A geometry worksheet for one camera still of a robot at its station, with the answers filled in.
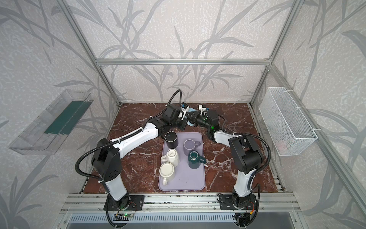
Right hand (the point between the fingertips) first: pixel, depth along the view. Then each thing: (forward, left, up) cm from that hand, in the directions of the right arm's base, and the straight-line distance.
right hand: (183, 113), depth 84 cm
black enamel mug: (-10, +7, -13) cm, 18 cm away
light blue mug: (+3, -5, -1) cm, 6 cm away
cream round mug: (-29, +9, -15) cm, 34 cm away
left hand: (-2, -2, -4) cm, 5 cm away
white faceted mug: (-22, +6, -12) cm, 26 cm away
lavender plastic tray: (-31, -1, -22) cm, 38 cm away
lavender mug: (-13, -4, -15) cm, 20 cm away
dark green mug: (-24, -6, -13) cm, 28 cm away
